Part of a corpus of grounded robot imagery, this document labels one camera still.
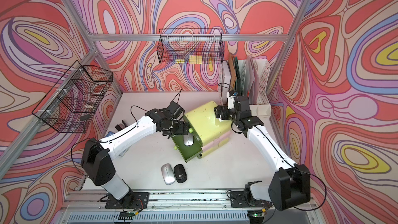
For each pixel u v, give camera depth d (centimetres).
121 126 99
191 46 84
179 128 74
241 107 61
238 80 85
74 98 77
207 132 72
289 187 40
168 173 80
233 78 84
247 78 99
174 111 65
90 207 73
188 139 84
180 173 80
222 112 72
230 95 73
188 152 80
